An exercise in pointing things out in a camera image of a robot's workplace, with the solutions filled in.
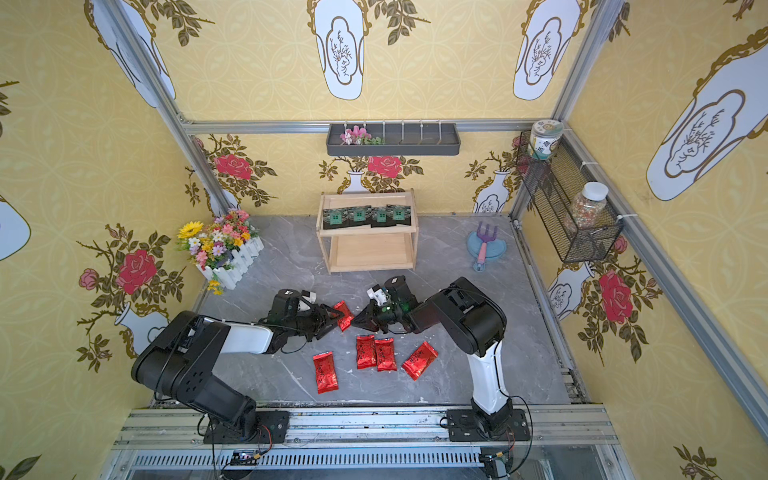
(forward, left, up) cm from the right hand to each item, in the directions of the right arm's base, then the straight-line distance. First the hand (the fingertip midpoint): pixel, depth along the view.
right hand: (358, 315), depth 91 cm
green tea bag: (+24, -6, +18) cm, 31 cm away
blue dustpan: (+30, -47, -3) cm, 56 cm away
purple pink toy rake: (+35, -44, -3) cm, 57 cm away
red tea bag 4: (-12, -9, -1) cm, 15 cm away
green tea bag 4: (+25, -12, +18) cm, 33 cm away
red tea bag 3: (-12, -4, 0) cm, 13 cm away
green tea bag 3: (+24, +1, +18) cm, 31 cm away
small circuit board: (-37, +25, -5) cm, 44 cm away
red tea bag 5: (-12, -19, -2) cm, 22 cm away
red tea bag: (-17, +7, 0) cm, 19 cm away
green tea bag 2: (+23, +8, +18) cm, 30 cm away
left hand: (0, +8, -1) cm, 8 cm away
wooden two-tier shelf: (+19, -3, +17) cm, 26 cm away
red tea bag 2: (-1, +3, 0) cm, 3 cm away
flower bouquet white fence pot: (+13, +42, +14) cm, 46 cm away
